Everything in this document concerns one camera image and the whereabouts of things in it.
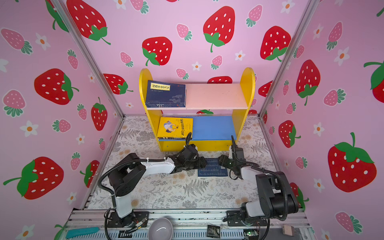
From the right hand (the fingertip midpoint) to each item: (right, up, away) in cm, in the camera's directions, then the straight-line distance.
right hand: (221, 159), depth 94 cm
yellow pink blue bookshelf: (-2, +33, +33) cm, 47 cm away
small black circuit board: (-8, -29, -25) cm, 39 cm away
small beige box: (+28, -28, -25) cm, 47 cm away
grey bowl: (-33, -28, -23) cm, 49 cm away
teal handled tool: (-73, -30, -23) cm, 83 cm away
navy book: (-6, -5, -3) cm, 9 cm away
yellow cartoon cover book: (-30, +20, -3) cm, 36 cm away
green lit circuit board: (+11, -31, -23) cm, 40 cm away
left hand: (-11, -2, -4) cm, 11 cm away
